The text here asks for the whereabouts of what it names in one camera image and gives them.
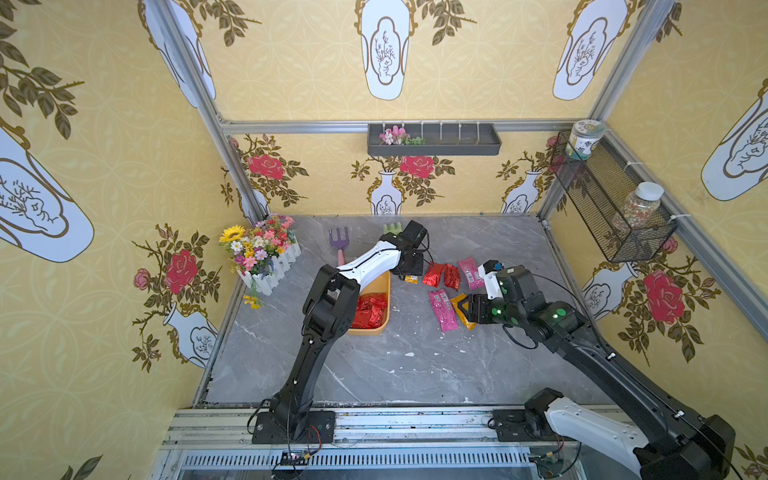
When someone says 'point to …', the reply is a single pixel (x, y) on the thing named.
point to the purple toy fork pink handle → (340, 244)
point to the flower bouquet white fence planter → (262, 254)
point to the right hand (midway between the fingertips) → (471, 300)
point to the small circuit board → (295, 458)
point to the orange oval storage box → (373, 309)
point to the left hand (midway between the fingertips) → (404, 265)
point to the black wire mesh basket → (598, 188)
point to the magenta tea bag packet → (444, 309)
